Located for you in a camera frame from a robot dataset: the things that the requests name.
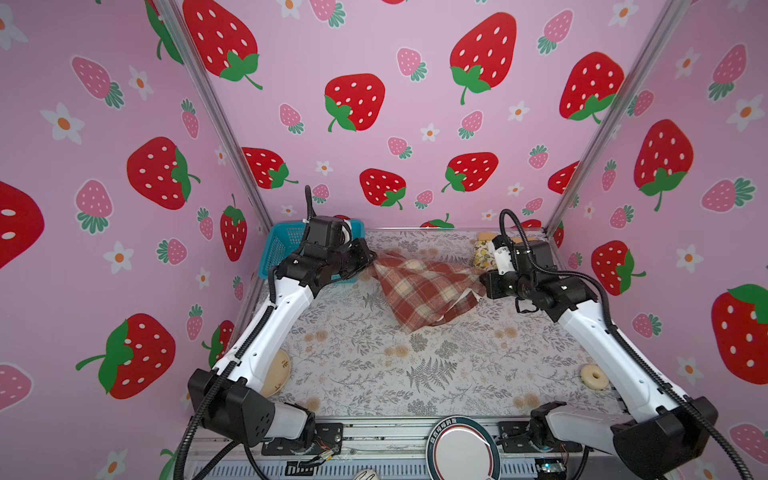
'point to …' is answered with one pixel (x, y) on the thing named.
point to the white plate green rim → (461, 448)
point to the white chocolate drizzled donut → (366, 474)
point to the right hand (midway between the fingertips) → (482, 275)
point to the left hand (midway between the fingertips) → (379, 251)
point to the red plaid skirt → (426, 294)
